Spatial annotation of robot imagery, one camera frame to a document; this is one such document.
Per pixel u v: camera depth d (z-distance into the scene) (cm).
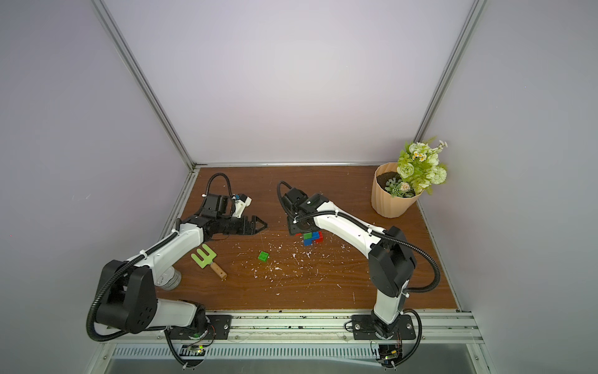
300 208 59
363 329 73
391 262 45
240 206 79
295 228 75
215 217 68
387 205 90
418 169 82
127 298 42
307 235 87
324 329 74
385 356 71
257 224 77
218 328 73
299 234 75
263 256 87
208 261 88
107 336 42
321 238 90
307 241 92
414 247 42
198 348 72
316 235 88
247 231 76
